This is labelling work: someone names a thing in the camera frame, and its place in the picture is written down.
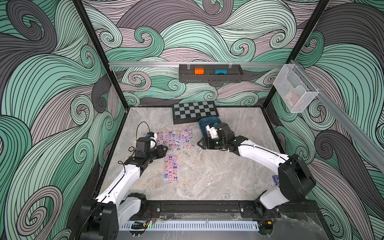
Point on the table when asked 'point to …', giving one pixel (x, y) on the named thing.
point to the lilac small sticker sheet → (175, 141)
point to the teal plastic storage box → (205, 121)
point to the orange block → (199, 71)
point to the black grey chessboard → (193, 112)
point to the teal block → (224, 71)
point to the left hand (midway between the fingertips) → (165, 147)
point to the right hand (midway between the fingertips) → (204, 142)
